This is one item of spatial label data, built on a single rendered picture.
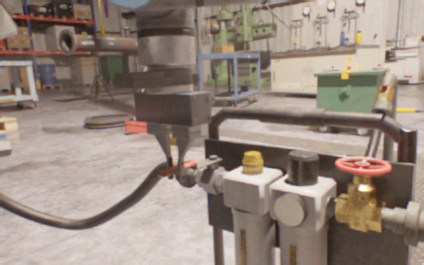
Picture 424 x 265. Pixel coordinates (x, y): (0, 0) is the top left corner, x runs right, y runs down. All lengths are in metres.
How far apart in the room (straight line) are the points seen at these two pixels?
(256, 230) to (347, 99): 2.57
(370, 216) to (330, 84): 2.64
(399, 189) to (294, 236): 0.17
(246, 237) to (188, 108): 0.26
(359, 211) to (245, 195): 0.18
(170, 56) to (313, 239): 0.36
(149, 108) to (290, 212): 0.28
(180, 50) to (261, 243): 0.35
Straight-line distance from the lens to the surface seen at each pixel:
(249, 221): 0.60
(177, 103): 0.51
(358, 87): 3.08
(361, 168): 0.51
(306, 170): 0.54
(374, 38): 6.30
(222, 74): 12.04
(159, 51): 0.51
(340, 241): 0.63
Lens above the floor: 0.65
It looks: 11 degrees down
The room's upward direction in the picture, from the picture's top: 3 degrees counter-clockwise
